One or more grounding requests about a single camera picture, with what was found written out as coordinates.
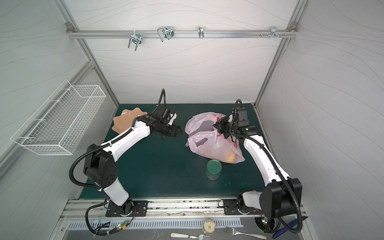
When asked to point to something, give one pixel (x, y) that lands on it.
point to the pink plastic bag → (206, 139)
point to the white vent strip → (149, 224)
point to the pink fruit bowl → (125, 121)
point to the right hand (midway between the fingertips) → (214, 119)
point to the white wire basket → (59, 126)
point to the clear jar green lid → (213, 169)
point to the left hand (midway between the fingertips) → (178, 130)
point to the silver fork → (233, 231)
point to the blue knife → (290, 224)
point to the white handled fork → (202, 236)
